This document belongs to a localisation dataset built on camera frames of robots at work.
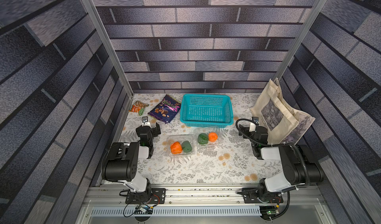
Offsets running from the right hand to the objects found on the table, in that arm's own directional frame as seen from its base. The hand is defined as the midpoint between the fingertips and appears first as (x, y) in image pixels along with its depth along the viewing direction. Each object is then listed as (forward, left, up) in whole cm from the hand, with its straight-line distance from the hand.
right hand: (248, 124), depth 94 cm
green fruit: (-11, +30, -1) cm, 31 cm away
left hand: (-2, +64, +3) cm, 64 cm away
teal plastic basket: (+16, +27, -6) cm, 32 cm away
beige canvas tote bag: (-8, -14, +13) cm, 21 cm away
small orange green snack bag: (+15, +77, 0) cm, 78 cm away
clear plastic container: (-8, +44, -6) cm, 45 cm away
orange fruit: (-17, +45, +1) cm, 49 cm away
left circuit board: (-47, +59, -6) cm, 76 cm away
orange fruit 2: (-9, +24, -1) cm, 25 cm away
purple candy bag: (+11, +55, +1) cm, 57 cm away
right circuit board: (-46, -2, -8) cm, 47 cm away
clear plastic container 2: (-3, +33, -5) cm, 33 cm away
